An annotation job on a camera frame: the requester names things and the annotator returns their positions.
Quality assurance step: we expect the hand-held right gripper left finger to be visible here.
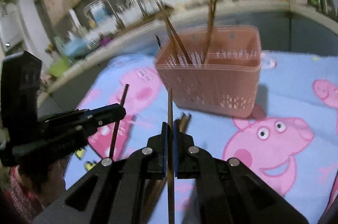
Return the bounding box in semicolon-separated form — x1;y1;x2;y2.
33;122;168;224

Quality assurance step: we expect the pink plastic utensil basket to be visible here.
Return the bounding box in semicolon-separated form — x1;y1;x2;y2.
154;25;262;119

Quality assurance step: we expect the bunch of wooden chopsticks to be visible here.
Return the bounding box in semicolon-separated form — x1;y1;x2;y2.
143;0;220;214

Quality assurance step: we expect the green plastic basin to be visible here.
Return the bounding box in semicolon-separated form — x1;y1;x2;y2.
49;56;72;77

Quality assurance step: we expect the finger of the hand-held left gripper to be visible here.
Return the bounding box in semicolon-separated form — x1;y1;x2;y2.
38;105;127;135

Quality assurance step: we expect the light brown chopstick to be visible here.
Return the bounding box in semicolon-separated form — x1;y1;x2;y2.
167;88;176;224

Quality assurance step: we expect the blue cartoon pig blanket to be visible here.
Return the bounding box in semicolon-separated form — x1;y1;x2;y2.
63;51;338;224

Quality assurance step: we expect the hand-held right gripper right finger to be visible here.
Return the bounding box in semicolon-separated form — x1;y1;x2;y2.
173;126;310;224

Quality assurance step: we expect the person's left hand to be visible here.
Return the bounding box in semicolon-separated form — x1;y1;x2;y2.
20;157;67;203

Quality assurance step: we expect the dark brown chopstick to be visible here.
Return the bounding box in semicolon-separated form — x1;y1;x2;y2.
109;84;130;160

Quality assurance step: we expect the blue plastic container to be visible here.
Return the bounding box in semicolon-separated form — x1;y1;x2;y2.
63;38;89;58

